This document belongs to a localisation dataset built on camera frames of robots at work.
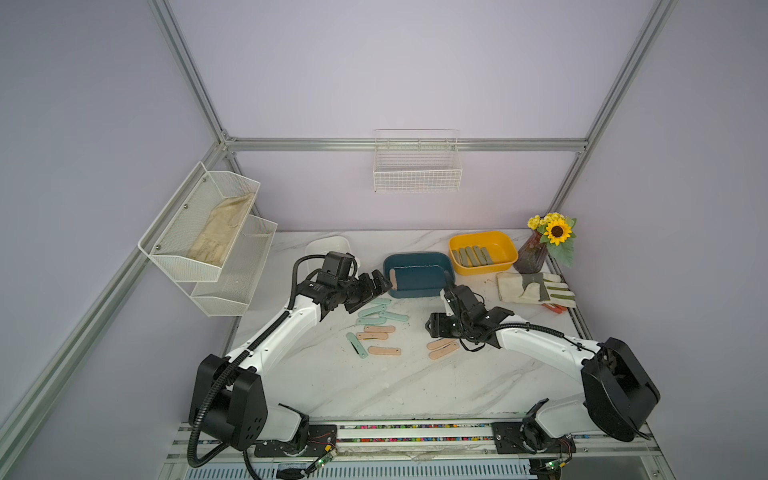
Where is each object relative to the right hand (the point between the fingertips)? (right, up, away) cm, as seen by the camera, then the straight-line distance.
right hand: (428, 330), depth 86 cm
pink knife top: (-10, +14, +18) cm, 25 cm away
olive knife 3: (+20, +22, +25) cm, 39 cm away
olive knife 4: (+23, +23, +26) cm, 41 cm away
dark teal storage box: (-1, +15, +20) cm, 25 cm away
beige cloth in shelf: (-58, +30, -6) cm, 66 cm away
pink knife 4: (+4, -5, +4) cm, 8 cm away
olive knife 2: (+17, +22, +25) cm, 37 cm away
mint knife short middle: (-10, +2, +9) cm, 14 cm away
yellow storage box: (+32, +26, +28) cm, 50 cm away
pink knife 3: (-15, -7, +2) cm, 16 cm away
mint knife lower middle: (-18, +1, +9) cm, 20 cm away
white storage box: (-37, +26, +26) cm, 52 cm away
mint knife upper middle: (-18, +4, +10) cm, 21 cm away
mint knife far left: (-21, -5, +3) cm, 22 cm away
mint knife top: (-15, +7, +15) cm, 22 cm away
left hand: (-14, +11, -4) cm, 18 cm away
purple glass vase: (+40, +22, +20) cm, 49 cm away
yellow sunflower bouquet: (+39, +29, +2) cm, 49 cm away
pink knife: (-15, -1, +7) cm, 17 cm away
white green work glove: (+41, +11, +15) cm, 45 cm away
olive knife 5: (+25, +22, +25) cm, 42 cm away
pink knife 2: (-17, -3, +6) cm, 18 cm away
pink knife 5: (+4, -7, +2) cm, 8 cm away
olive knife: (+14, +21, +24) cm, 35 cm away
